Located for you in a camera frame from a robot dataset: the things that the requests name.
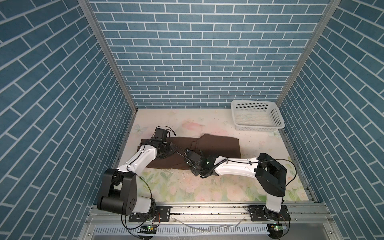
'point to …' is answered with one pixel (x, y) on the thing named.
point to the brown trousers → (215, 145)
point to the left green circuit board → (148, 229)
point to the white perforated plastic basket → (257, 116)
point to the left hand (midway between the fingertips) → (173, 150)
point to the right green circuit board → (275, 230)
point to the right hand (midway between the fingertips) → (192, 162)
